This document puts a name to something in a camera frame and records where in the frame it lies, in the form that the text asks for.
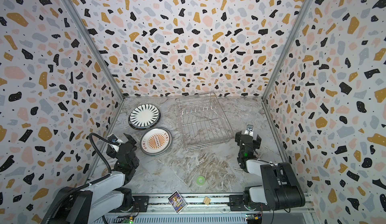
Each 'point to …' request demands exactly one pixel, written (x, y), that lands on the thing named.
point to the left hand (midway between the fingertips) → (117, 137)
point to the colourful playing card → (177, 202)
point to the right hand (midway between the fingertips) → (248, 130)
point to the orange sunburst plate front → (156, 141)
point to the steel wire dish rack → (203, 122)
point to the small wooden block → (207, 201)
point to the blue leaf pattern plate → (144, 116)
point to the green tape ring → (203, 180)
